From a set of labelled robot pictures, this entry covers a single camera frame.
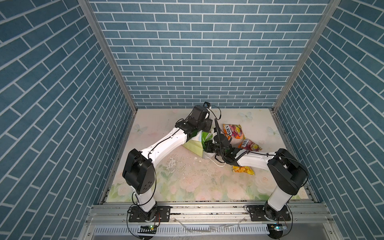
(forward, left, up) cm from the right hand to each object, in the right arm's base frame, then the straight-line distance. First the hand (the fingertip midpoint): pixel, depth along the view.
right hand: (202, 141), depth 90 cm
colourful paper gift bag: (-5, +4, +3) cm, 7 cm away
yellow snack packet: (-13, -25, -6) cm, 29 cm away
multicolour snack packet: (+3, -29, -5) cm, 29 cm away
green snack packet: (+2, -2, +2) cm, 3 cm away
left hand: (+6, -3, +13) cm, 14 cm away
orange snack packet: (+14, -21, -6) cm, 26 cm away
